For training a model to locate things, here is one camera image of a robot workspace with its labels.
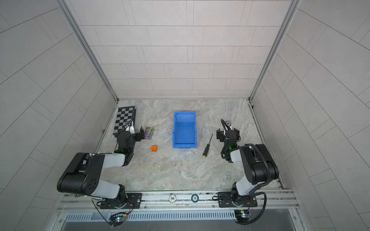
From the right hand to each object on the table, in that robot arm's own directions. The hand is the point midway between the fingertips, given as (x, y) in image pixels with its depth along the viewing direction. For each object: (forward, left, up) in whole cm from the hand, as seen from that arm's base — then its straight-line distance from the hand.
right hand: (227, 127), depth 95 cm
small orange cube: (-11, +48, -1) cm, 49 cm away
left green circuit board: (-45, +60, -1) cm, 75 cm away
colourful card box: (0, +52, -1) cm, 52 cm away
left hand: (+2, +59, +5) cm, 59 cm away
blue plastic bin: (+1, +29, -2) cm, 29 cm away
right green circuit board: (-47, +2, -5) cm, 48 cm away
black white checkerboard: (+15, +71, +3) cm, 73 cm away
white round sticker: (-38, +36, -4) cm, 52 cm away
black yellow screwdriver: (-13, +14, -3) cm, 19 cm away
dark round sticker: (-39, +24, -4) cm, 46 cm away
